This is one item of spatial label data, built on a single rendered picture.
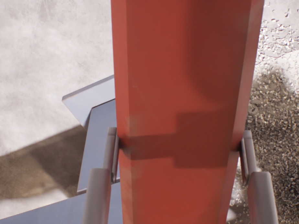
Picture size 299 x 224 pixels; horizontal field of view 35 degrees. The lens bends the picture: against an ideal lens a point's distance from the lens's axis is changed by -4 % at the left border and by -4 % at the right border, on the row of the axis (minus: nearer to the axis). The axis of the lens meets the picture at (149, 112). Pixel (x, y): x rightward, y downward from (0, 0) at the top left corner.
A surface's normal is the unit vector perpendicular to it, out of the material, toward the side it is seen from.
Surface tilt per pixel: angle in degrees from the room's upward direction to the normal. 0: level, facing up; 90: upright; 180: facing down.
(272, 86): 2
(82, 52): 0
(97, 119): 90
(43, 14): 0
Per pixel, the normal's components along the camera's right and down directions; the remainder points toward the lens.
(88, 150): -0.47, -0.67
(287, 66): -0.02, 0.64
